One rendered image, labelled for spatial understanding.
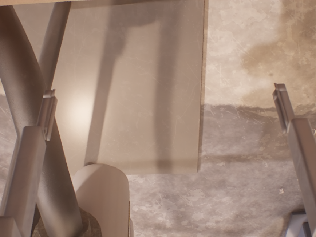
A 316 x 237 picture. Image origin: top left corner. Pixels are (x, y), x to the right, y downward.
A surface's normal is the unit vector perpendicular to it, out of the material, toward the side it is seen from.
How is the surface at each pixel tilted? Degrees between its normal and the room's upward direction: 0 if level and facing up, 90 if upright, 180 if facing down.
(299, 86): 0
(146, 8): 0
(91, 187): 90
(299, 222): 0
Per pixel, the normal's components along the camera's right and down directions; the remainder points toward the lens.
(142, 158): 0.02, 0.68
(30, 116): 0.18, 0.00
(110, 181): 0.45, -0.66
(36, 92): 0.59, -0.25
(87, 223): -0.03, -0.73
